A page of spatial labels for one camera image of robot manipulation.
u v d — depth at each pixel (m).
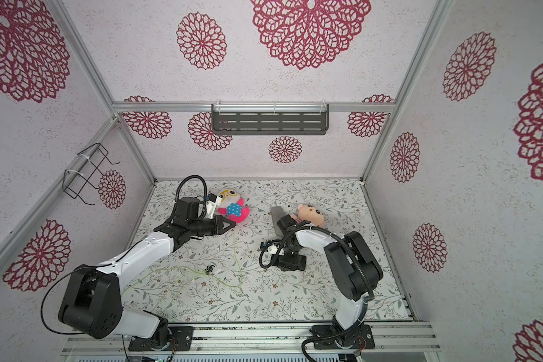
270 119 0.96
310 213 0.97
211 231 0.75
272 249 0.83
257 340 0.75
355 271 0.48
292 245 0.75
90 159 0.79
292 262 0.81
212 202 0.78
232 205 1.03
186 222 0.67
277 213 1.03
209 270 0.89
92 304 0.42
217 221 0.74
